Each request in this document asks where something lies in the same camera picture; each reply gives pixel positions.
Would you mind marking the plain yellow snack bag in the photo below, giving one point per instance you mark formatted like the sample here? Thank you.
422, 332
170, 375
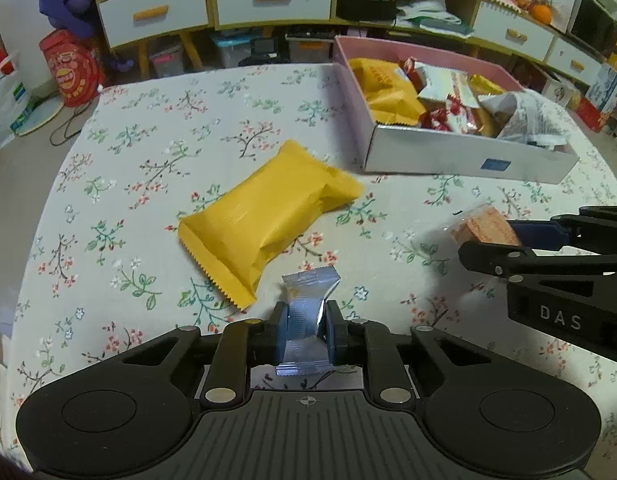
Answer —
233, 240

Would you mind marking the white text snack packet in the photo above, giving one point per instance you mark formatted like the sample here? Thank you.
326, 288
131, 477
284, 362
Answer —
528, 117

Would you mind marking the yellow white drawer cabinet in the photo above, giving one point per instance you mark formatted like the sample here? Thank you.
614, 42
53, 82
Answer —
581, 37

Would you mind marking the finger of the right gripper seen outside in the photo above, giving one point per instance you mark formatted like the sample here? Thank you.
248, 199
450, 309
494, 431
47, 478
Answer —
565, 245

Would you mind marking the brown wafer clear packet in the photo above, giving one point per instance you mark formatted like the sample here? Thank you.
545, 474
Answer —
484, 224

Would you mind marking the red white candy packet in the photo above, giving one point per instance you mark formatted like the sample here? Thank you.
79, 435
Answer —
452, 116

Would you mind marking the white yellow cake packet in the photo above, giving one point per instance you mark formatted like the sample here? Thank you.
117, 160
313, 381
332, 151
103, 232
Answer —
441, 82

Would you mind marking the orange fruit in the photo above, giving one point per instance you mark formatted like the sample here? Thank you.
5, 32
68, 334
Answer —
541, 12

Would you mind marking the red gift bag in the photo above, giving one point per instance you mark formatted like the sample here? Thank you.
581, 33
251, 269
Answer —
75, 65

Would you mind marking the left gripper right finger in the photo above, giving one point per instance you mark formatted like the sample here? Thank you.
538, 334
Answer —
371, 347

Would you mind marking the small silver blue packet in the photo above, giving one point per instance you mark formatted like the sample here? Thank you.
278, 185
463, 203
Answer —
305, 352

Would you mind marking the floral tablecloth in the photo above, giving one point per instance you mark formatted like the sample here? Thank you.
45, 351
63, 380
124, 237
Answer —
94, 232

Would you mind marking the yellow snack bag in box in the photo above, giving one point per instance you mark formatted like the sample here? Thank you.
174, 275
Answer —
389, 93

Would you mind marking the pink white cardboard box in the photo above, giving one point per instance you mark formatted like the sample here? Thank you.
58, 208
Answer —
400, 149

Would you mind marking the white plastic shopping bag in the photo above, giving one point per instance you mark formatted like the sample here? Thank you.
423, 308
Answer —
15, 101

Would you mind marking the small gold candy packet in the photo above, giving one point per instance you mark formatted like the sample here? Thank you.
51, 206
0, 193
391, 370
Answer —
482, 86

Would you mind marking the purple hat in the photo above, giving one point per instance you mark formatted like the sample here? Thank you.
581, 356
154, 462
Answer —
79, 17

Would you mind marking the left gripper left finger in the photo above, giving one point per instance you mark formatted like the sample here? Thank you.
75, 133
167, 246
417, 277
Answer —
242, 346

